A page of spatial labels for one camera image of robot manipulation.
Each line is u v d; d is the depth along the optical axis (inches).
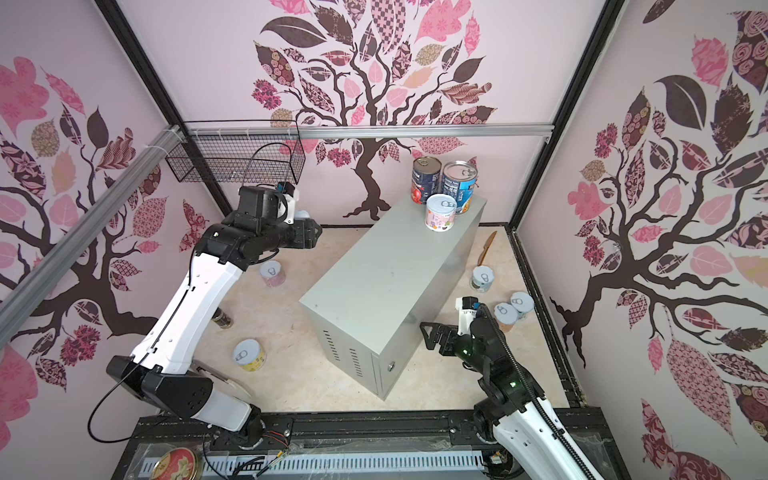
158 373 15.6
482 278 38.4
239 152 37.3
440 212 27.0
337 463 27.4
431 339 26.3
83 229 23.8
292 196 25.4
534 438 19.2
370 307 23.1
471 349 23.7
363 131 37.0
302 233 25.1
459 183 26.9
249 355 32.0
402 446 28.5
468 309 26.3
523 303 36.2
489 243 44.9
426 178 28.4
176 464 26.4
